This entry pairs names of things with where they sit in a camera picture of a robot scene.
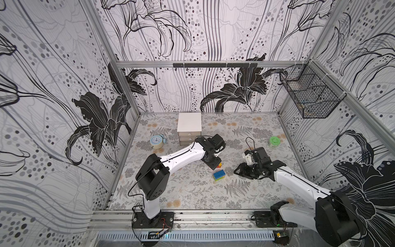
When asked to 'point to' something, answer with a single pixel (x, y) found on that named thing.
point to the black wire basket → (315, 93)
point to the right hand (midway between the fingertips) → (237, 171)
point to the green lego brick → (219, 178)
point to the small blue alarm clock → (157, 141)
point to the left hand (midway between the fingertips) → (212, 165)
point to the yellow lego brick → (220, 164)
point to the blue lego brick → (219, 174)
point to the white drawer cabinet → (189, 126)
